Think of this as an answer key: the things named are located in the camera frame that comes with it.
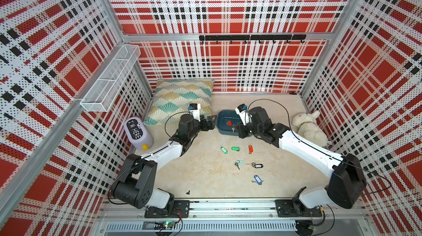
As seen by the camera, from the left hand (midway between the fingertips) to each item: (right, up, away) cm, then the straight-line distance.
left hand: (213, 115), depth 87 cm
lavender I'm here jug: (-41, -10, +1) cm, 43 cm away
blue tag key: (+23, -33, -5) cm, 40 cm away
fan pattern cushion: (-25, +10, +9) cm, 28 cm away
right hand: (+13, -5, -6) cm, 15 cm away
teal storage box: (+8, -4, +18) cm, 20 cm away
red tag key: (+22, -19, +7) cm, 29 cm away
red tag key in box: (+10, -5, +17) cm, 21 cm away
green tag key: (+13, -19, +6) cm, 24 cm away
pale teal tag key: (+13, -26, +1) cm, 29 cm away
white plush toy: (+52, -8, +1) cm, 53 cm away
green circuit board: (-20, -47, -18) cm, 54 cm away
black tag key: (+24, -27, -1) cm, 36 cm away
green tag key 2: (+6, -20, +6) cm, 22 cm away
